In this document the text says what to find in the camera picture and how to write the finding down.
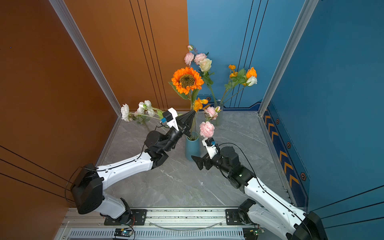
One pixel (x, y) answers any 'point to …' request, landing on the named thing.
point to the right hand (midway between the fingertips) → (198, 151)
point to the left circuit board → (122, 232)
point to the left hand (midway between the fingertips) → (193, 110)
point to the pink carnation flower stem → (206, 128)
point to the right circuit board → (252, 233)
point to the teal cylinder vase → (192, 146)
